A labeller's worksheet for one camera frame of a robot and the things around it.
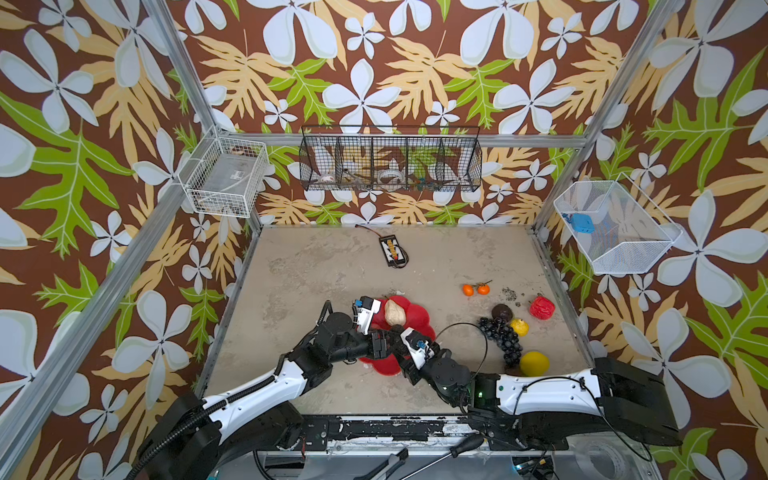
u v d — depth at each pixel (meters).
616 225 0.83
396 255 1.11
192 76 0.79
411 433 0.75
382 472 0.69
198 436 0.40
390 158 0.98
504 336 0.88
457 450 0.70
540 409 0.52
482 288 1.00
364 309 0.70
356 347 0.65
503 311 0.91
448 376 0.56
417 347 0.62
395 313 0.89
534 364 0.82
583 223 0.86
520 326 0.89
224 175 0.86
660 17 0.69
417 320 0.92
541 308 0.91
